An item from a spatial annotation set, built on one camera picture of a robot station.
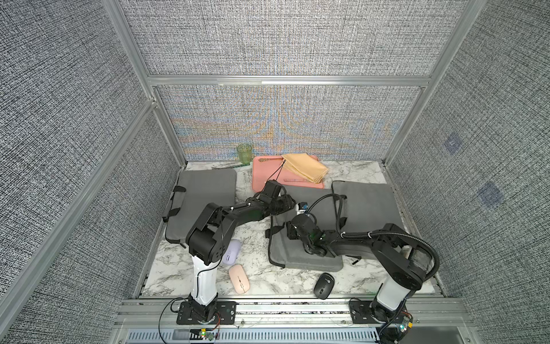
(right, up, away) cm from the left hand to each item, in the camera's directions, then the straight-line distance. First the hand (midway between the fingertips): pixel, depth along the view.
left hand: (297, 202), depth 95 cm
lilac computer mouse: (-27, -19, -10) cm, 34 cm away
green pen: (-28, +18, +23) cm, 41 cm away
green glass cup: (-26, +27, +25) cm, 45 cm away
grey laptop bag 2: (-51, +5, +12) cm, 52 cm away
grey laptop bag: (-4, -19, -12) cm, 22 cm away
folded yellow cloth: (+7, +18, +23) cm, 30 cm away
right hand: (-4, -7, -4) cm, 9 cm away
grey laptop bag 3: (+32, -2, +4) cm, 32 cm away
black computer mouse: (+8, -29, -17) cm, 34 cm away
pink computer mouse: (-23, -27, -16) cm, 38 cm away
